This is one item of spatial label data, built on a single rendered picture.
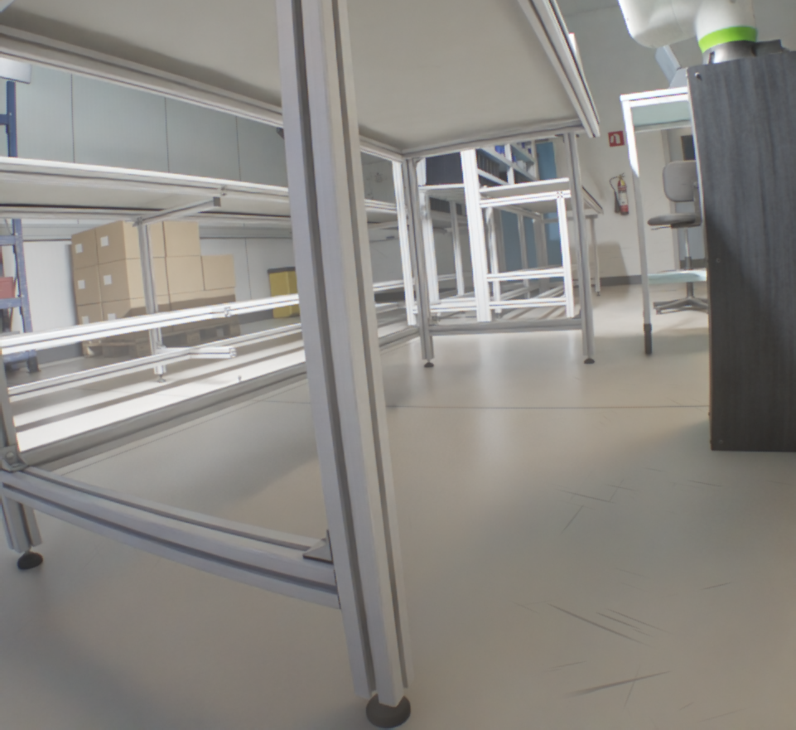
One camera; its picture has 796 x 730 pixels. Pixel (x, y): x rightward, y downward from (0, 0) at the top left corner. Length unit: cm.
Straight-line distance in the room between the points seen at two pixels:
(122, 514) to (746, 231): 116
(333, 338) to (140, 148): 547
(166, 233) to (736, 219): 402
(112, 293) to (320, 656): 391
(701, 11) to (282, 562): 128
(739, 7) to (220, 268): 433
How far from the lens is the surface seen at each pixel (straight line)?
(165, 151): 603
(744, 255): 117
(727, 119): 120
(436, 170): 389
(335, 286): 40
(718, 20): 132
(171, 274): 446
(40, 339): 198
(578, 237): 216
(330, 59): 44
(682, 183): 376
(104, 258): 445
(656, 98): 241
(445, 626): 70
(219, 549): 58
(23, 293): 433
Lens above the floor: 43
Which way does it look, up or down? 5 degrees down
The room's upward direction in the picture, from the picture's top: 6 degrees counter-clockwise
